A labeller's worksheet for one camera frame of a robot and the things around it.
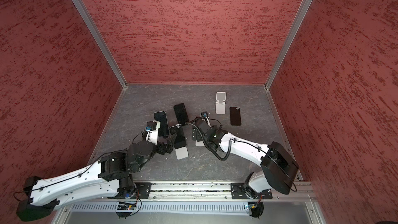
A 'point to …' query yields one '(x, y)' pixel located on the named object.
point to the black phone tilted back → (181, 114)
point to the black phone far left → (161, 116)
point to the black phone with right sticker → (235, 116)
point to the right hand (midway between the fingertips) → (200, 133)
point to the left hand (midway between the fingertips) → (167, 135)
